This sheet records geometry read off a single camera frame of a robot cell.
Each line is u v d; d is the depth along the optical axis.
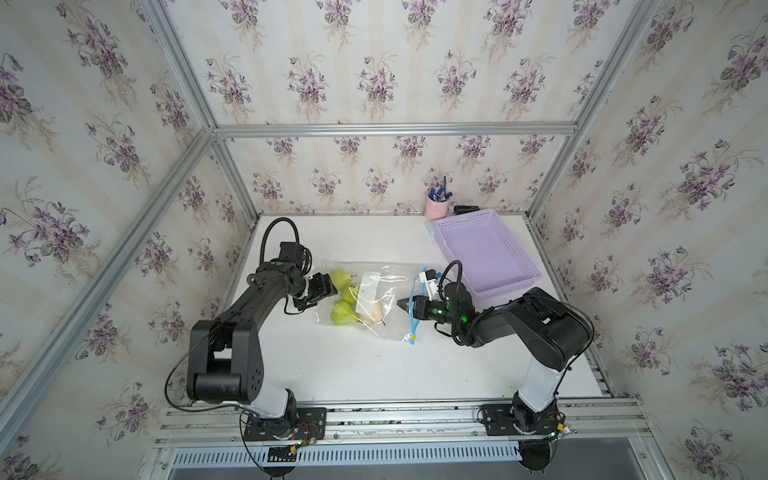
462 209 1.22
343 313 0.87
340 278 0.93
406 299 0.84
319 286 0.78
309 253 0.77
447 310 0.77
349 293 0.91
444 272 0.83
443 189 1.15
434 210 1.13
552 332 0.50
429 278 0.84
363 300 0.86
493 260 1.11
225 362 0.43
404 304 0.86
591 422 0.75
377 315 0.87
